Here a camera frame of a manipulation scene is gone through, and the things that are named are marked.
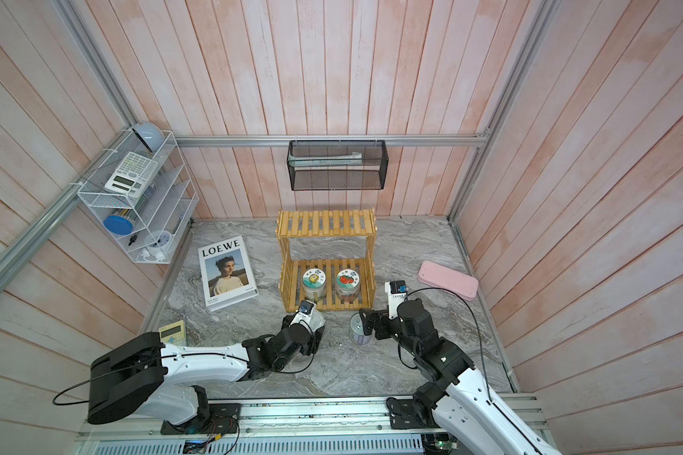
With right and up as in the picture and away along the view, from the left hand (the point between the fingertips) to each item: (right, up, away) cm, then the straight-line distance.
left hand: (311, 326), depth 85 cm
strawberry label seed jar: (+11, +12, +3) cm, 17 cm away
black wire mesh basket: (+21, +52, +23) cm, 61 cm away
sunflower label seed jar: (0, +12, +3) cm, 13 cm away
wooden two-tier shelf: (+4, +31, -3) cm, 32 cm away
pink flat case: (+47, +12, +14) cm, 51 cm away
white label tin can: (+2, +3, -2) cm, 4 cm away
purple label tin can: (+13, 0, -3) cm, 14 cm away
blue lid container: (-53, +30, -8) cm, 61 cm away
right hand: (+18, +8, -7) cm, 21 cm away
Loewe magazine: (-31, +14, +14) cm, 37 cm away
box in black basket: (-2, +53, +6) cm, 53 cm away
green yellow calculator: (-44, -4, +4) cm, 45 cm away
